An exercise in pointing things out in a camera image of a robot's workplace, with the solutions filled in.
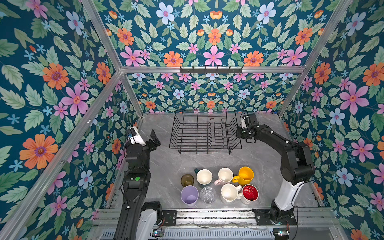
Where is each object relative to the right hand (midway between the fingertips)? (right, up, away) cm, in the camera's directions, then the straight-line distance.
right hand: (237, 132), depth 97 cm
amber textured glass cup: (-32, -27, -13) cm, 44 cm away
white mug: (-9, -32, -19) cm, 38 cm away
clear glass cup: (-20, -34, -16) cm, 43 cm away
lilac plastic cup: (-30, -34, -17) cm, 49 cm away
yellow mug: (+2, -25, -11) cm, 28 cm away
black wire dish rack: (-25, 0, +11) cm, 27 cm away
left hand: (-50, +2, -29) cm, 57 cm away
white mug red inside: (+3, -33, -17) cm, 37 cm away
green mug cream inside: (-22, -25, -13) cm, 36 cm away
